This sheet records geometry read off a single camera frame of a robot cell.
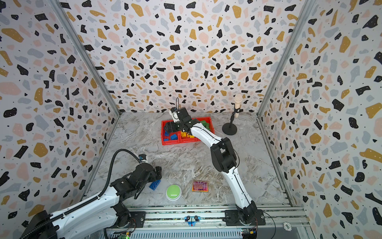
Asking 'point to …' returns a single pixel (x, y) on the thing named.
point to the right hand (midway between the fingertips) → (167, 123)
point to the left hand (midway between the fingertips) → (157, 167)
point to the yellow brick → (183, 134)
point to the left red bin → (168, 137)
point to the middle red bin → (183, 137)
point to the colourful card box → (200, 186)
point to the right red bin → (208, 120)
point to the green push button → (173, 192)
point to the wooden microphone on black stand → (230, 129)
